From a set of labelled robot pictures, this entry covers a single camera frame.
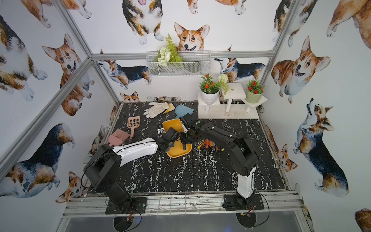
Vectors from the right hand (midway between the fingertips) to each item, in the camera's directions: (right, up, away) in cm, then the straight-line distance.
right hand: (181, 140), depth 87 cm
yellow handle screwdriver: (+11, -5, +8) cm, 15 cm away
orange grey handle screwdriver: (+16, -2, +4) cm, 17 cm away
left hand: (-9, +1, +5) cm, 10 cm away
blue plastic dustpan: (-3, +19, +31) cm, 36 cm away
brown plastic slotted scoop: (-39, +10, +23) cm, 46 cm away
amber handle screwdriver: (+22, -6, +5) cm, 24 cm away
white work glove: (-22, +20, +27) cm, 40 cm away
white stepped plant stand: (+42, +21, +28) cm, 55 cm away
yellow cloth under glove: (-11, +22, +30) cm, 39 cm away
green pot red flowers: (+46, +30, +5) cm, 55 cm away
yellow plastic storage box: (-3, -6, +2) cm, 7 cm away
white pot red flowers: (+17, +31, +1) cm, 35 cm away
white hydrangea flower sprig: (+25, +37, +1) cm, 45 cm away
